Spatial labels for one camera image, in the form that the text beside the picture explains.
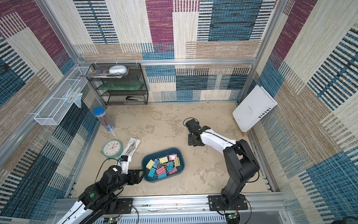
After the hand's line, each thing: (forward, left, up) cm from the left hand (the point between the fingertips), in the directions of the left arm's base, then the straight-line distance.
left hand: (141, 171), depth 78 cm
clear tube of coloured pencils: (+33, +29, +12) cm, 46 cm away
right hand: (+21, -31, -2) cm, 37 cm away
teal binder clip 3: (-1, -12, -5) cm, 13 cm away
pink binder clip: (+2, -18, -5) cm, 19 cm away
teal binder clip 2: (+4, -16, -3) cm, 16 cm away
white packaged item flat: (+18, +11, -6) cm, 22 cm away
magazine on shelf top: (+53, +28, +27) cm, 66 cm away
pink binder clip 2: (+1, -11, -3) cm, 11 cm away
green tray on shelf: (+49, +15, +20) cm, 56 cm away
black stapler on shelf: (+54, +15, +5) cm, 56 cm away
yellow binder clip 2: (+8, -11, -5) cm, 15 cm away
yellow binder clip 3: (+5, -3, -4) cm, 7 cm away
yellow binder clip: (+6, -20, -3) cm, 21 cm away
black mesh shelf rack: (+62, +32, -1) cm, 69 cm away
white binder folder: (+34, -71, +16) cm, 80 cm away
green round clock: (+16, +22, -4) cm, 28 cm away
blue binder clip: (+5, -8, -5) cm, 10 cm away
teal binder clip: (+1, -5, -5) cm, 7 cm away
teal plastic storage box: (+2, -22, -5) cm, 22 cm away
